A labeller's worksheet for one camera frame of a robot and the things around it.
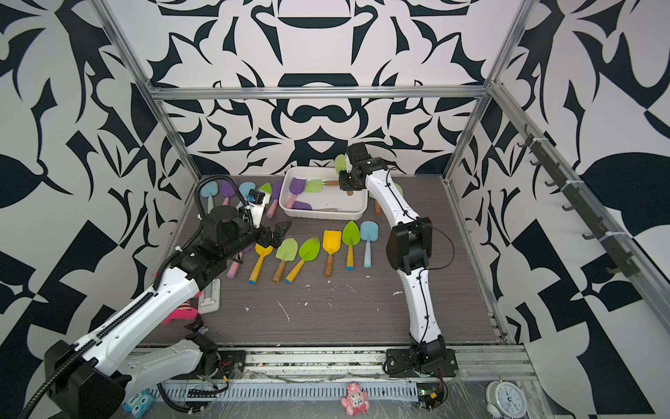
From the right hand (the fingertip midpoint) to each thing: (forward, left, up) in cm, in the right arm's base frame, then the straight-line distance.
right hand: (345, 177), depth 98 cm
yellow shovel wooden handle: (-17, +5, -16) cm, 24 cm away
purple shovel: (-1, +17, -15) cm, 23 cm away
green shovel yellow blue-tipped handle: (-15, -2, -17) cm, 23 cm away
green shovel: (+5, +2, +2) cm, 5 cm away
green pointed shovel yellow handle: (-22, +14, -16) cm, 30 cm away
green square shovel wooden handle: (+10, +12, -15) cm, 22 cm away
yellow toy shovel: (-22, +31, -16) cm, 41 cm away
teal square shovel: (+8, +58, -14) cm, 60 cm away
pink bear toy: (-66, -1, -13) cm, 67 cm away
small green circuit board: (-64, -21, -18) cm, 70 cm away
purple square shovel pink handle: (+9, +51, -16) cm, 54 cm away
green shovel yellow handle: (+8, +33, -14) cm, 37 cm away
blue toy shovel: (+9, +43, -14) cm, 46 cm away
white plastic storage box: (0, -2, -16) cm, 16 cm away
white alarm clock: (-66, -39, -13) cm, 77 cm away
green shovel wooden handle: (-21, +22, -15) cm, 34 cm away
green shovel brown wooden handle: (-3, -13, -14) cm, 20 cm away
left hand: (-23, +21, +11) cm, 33 cm away
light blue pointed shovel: (-13, -9, -17) cm, 23 cm away
